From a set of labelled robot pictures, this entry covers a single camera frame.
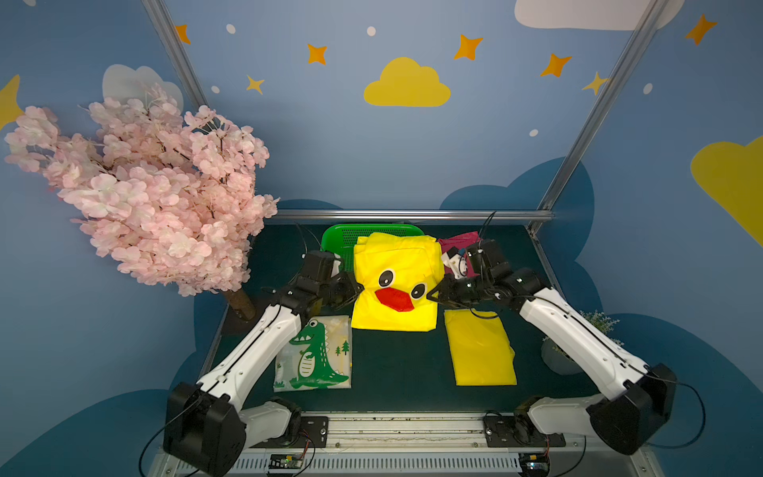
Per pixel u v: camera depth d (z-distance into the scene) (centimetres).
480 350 88
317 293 60
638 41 74
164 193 44
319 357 84
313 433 75
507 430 73
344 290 70
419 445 74
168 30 71
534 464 73
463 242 119
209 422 38
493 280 57
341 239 111
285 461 72
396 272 80
